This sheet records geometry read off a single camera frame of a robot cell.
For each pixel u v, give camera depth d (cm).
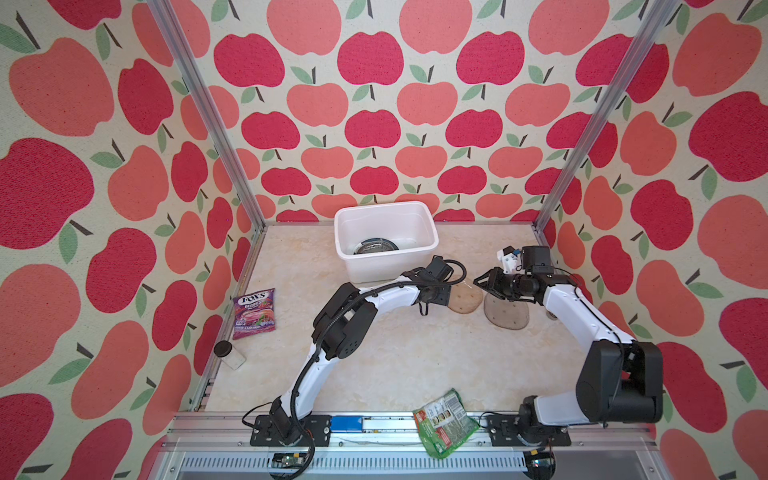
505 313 96
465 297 101
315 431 74
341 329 56
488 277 81
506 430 73
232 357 79
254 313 93
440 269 78
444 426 75
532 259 70
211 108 87
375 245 110
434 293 84
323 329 59
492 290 78
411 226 111
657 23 70
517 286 74
